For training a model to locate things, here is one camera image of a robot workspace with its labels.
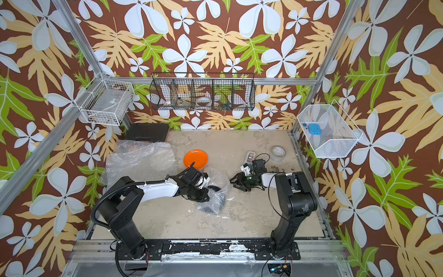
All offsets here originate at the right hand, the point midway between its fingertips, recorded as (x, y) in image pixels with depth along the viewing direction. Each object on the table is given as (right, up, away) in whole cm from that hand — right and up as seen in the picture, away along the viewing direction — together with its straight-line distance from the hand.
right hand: (231, 183), depth 93 cm
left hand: (-11, -7, -4) cm, 14 cm away
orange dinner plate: (-19, +14, +12) cm, 27 cm away
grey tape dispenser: (+12, +14, +8) cm, 20 cm away
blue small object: (+42, +29, -7) cm, 51 cm away
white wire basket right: (+48, +28, -8) cm, 57 cm away
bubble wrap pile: (-54, +11, +10) cm, 56 cm away
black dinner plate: (-8, -8, -7) cm, 13 cm away
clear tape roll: (+31, +15, +16) cm, 38 cm away
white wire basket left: (-65, +44, -7) cm, 79 cm away
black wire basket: (-12, +52, +4) cm, 54 cm away
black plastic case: (-53, +30, +26) cm, 66 cm away
